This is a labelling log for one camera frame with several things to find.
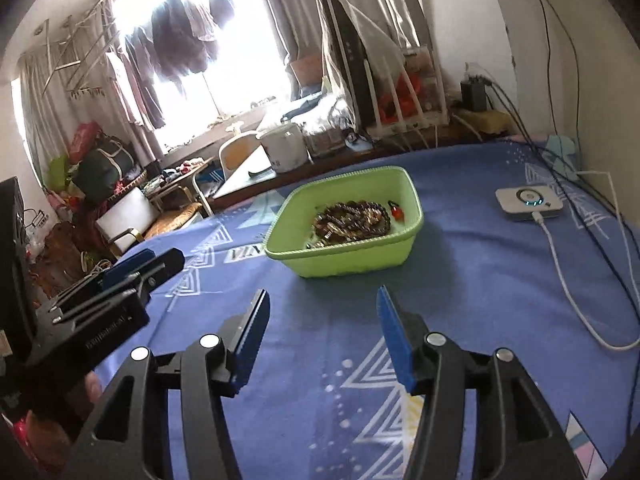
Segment hanging dark clothes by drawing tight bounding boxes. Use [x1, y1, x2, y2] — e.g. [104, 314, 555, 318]
[126, 0, 234, 88]

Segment dark wooden desk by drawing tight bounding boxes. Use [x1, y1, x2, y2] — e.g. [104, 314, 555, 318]
[211, 129, 452, 212]

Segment dark green duffel bag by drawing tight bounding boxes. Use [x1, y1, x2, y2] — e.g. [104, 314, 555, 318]
[72, 134, 136, 204]

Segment white yellow chair back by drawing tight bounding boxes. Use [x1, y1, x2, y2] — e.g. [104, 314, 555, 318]
[218, 131, 259, 179]

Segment black wall cables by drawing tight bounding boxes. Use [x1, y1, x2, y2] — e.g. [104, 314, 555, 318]
[479, 0, 640, 311]

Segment left hand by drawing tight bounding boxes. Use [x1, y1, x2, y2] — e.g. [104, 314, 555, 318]
[12, 372, 103, 476]

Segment blue patterned bed sheet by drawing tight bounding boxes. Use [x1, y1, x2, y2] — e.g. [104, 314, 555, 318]
[96, 142, 639, 479]

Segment cardboard box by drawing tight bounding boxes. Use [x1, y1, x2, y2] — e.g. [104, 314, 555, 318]
[288, 53, 323, 87]

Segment cloth-covered monitor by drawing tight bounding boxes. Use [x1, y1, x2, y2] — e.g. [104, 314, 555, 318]
[316, 0, 414, 130]

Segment white enamel star mug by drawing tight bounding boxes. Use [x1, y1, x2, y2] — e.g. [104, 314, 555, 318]
[257, 122, 308, 174]

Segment black power adapter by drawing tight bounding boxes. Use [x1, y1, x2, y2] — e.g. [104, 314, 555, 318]
[460, 76, 487, 113]

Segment white cushioned armchair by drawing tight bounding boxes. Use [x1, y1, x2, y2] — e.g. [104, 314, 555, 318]
[94, 186, 204, 256]

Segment white charger cable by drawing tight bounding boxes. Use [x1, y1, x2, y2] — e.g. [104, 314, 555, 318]
[531, 211, 640, 352]

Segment dark bead bracelet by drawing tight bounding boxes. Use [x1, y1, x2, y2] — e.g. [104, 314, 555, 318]
[305, 199, 394, 250]

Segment white wooden rack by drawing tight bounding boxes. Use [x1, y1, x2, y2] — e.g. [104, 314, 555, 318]
[364, 47, 450, 141]

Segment small side table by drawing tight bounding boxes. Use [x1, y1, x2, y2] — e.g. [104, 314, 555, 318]
[148, 157, 215, 218]

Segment green plastic basket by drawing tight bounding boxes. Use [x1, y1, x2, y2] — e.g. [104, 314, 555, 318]
[264, 166, 424, 278]

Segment white charger device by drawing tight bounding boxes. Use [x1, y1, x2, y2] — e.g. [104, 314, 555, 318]
[495, 185, 563, 221]

